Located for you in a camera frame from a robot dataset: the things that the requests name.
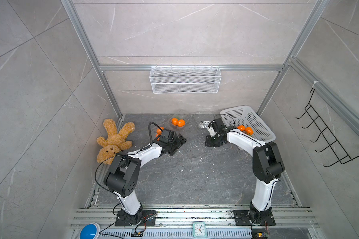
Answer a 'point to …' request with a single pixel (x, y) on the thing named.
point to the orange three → (181, 123)
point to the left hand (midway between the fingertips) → (186, 141)
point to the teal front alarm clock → (199, 229)
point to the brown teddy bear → (116, 142)
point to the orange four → (174, 121)
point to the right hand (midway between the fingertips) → (209, 143)
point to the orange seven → (241, 127)
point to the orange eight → (249, 131)
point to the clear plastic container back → (186, 117)
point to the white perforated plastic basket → (249, 122)
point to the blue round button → (91, 230)
